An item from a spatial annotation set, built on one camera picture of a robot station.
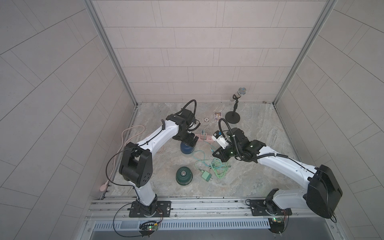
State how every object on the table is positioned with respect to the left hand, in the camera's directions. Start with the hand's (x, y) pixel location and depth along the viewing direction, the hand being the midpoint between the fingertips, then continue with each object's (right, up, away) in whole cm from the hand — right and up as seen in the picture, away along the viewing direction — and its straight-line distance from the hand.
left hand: (191, 140), depth 87 cm
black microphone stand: (+29, +13, +21) cm, 38 cm away
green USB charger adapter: (+9, -19, -6) cm, 22 cm away
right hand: (+12, -6, -9) cm, 16 cm away
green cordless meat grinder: (-3, -15, -15) cm, 21 cm away
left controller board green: (-18, -35, -21) cm, 45 cm away
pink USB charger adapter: (+8, +1, +4) cm, 9 cm away
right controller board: (+41, -36, -19) cm, 57 cm away
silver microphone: (+29, +28, -2) cm, 41 cm away
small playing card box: (+18, +14, +21) cm, 31 cm away
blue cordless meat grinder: (-2, -4, -4) cm, 6 cm away
